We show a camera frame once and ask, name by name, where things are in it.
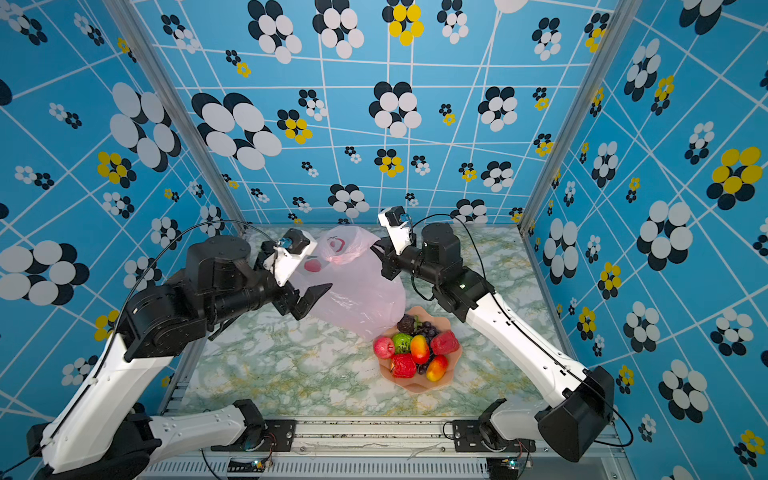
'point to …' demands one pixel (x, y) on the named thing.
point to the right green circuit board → (511, 462)
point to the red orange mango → (420, 350)
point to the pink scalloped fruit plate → (420, 381)
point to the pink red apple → (383, 347)
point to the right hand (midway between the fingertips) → (372, 242)
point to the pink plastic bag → (363, 301)
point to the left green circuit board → (246, 467)
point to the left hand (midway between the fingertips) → (315, 266)
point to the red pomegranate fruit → (444, 343)
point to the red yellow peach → (437, 368)
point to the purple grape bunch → (428, 330)
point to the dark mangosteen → (406, 324)
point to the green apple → (402, 343)
